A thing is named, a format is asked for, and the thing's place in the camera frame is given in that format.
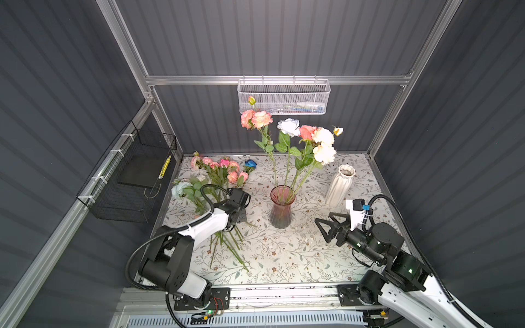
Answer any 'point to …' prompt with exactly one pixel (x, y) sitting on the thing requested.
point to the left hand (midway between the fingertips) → (237, 214)
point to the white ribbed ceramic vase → (340, 186)
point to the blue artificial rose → (250, 165)
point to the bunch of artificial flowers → (221, 173)
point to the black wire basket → (125, 182)
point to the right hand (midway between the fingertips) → (325, 220)
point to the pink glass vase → (281, 197)
